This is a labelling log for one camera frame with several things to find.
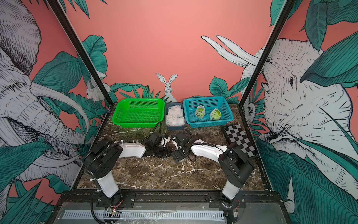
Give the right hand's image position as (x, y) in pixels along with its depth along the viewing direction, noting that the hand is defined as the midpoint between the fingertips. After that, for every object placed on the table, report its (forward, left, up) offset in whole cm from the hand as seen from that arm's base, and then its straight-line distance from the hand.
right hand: (177, 152), depth 89 cm
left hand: (+1, +2, -1) cm, 2 cm away
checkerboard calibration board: (+15, -42, -2) cm, 44 cm away
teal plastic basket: (+44, -25, +2) cm, 50 cm away
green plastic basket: (+37, +34, -2) cm, 50 cm away
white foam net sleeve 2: (+30, -28, +3) cm, 41 cm away
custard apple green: (+30, -28, +3) cm, 41 cm away
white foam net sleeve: (+36, -17, +6) cm, 40 cm away
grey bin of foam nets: (+29, +3, +3) cm, 29 cm away
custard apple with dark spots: (+32, -16, +3) cm, 36 cm away
